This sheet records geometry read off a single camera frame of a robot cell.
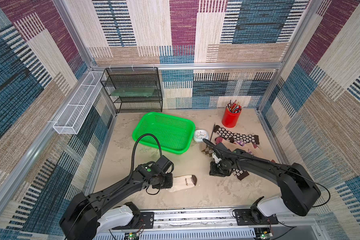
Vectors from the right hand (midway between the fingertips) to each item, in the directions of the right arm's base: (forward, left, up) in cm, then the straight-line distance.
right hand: (214, 175), depth 85 cm
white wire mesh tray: (+26, +84, +17) cm, 90 cm away
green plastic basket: (+30, +22, -1) cm, 38 cm away
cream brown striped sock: (-3, +17, -3) cm, 18 cm away
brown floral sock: (+27, -17, -2) cm, 32 cm away
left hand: (-6, +23, +3) cm, 24 cm away
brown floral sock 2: (+1, -15, -2) cm, 16 cm away
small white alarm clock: (+28, +6, +1) cm, 28 cm away
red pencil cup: (+39, -16, +7) cm, 43 cm away
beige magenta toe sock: (+20, -13, 0) cm, 24 cm away
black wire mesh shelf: (+54, +50, +20) cm, 76 cm away
